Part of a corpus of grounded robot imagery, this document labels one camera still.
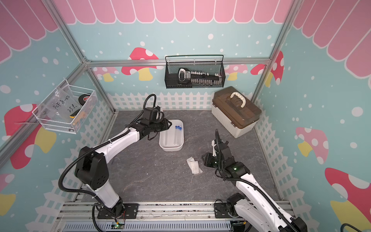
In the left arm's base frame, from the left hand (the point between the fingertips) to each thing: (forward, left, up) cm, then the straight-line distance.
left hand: (170, 125), depth 88 cm
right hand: (-19, -20, -4) cm, 28 cm away
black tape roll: (+5, +48, +15) cm, 50 cm away
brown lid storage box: (+17, -43, -3) cm, 46 cm away
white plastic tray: (+1, 0, -18) cm, 18 cm away
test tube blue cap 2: (+4, -5, -17) cm, 18 cm away
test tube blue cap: (+5, -1, -18) cm, 19 cm away
